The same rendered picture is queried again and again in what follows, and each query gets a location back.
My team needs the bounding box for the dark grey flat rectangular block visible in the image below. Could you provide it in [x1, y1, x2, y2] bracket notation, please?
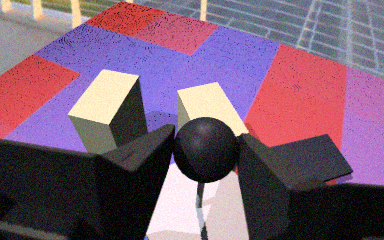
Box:
[270, 134, 353, 182]

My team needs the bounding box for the cream block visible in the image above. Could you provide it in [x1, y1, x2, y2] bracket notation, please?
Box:
[68, 70, 148, 155]
[177, 82, 249, 143]

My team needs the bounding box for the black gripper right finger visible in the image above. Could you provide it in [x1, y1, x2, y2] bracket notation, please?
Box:
[237, 133, 384, 240]

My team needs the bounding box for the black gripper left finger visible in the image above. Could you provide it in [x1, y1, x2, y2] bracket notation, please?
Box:
[0, 124, 175, 240]

